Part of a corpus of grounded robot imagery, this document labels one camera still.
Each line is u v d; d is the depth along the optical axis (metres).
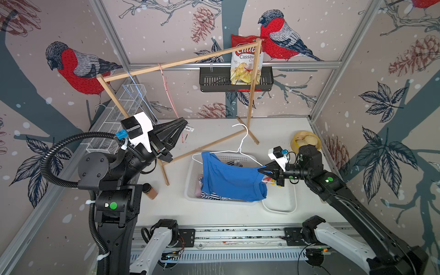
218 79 0.95
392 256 0.38
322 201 0.53
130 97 0.89
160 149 0.36
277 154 0.58
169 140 0.41
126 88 0.90
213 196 0.80
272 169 0.61
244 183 0.70
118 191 0.35
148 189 0.78
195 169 0.87
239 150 0.63
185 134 0.43
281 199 0.86
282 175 0.59
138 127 0.31
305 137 1.06
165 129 0.39
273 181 0.64
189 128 0.44
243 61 0.86
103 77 0.53
